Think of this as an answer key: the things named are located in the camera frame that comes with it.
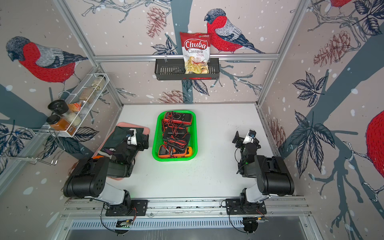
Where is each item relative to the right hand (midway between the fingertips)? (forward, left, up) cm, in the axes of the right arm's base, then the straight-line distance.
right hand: (244, 132), depth 90 cm
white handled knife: (-10, +84, -10) cm, 85 cm away
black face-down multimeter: (-9, +39, +3) cm, 40 cm away
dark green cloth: (+2, +83, -8) cm, 84 cm away
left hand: (-3, +63, +2) cm, 63 cm away
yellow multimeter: (-11, +34, -6) cm, 36 cm away
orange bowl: (-16, +90, -8) cm, 92 cm away
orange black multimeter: (-13, +48, -4) cm, 50 cm away
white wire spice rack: (-3, +87, +26) cm, 91 cm away
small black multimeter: (-2, +42, +3) cm, 42 cm away
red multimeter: (+9, +40, +1) cm, 41 cm away
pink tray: (+6, +66, -10) cm, 67 cm away
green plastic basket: (-5, +54, -2) cm, 54 cm away
